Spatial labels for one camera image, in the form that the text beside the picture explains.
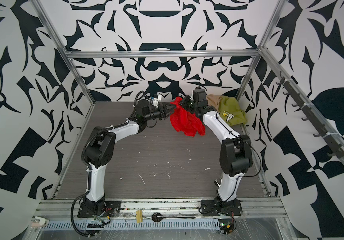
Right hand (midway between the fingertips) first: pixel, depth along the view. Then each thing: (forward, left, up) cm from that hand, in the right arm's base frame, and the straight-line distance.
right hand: (180, 98), depth 87 cm
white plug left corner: (-56, +67, -21) cm, 90 cm away
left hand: (-5, +2, 0) cm, 5 cm away
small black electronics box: (-59, -20, -26) cm, 67 cm away
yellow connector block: (-55, +21, -23) cm, 63 cm away
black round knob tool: (-55, +12, -22) cm, 61 cm away
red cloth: (-6, -1, -13) cm, 14 cm away
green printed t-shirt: (+8, -36, -20) cm, 41 cm away
